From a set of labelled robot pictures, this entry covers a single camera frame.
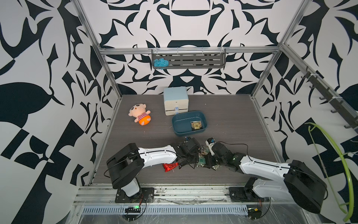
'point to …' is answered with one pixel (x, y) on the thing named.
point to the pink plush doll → (139, 110)
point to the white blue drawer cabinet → (176, 100)
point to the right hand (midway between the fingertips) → (203, 155)
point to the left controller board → (133, 209)
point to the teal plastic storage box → (187, 123)
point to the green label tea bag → (201, 161)
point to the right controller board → (253, 213)
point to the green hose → (351, 209)
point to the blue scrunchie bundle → (161, 63)
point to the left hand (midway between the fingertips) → (197, 156)
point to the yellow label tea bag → (196, 125)
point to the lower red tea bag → (168, 166)
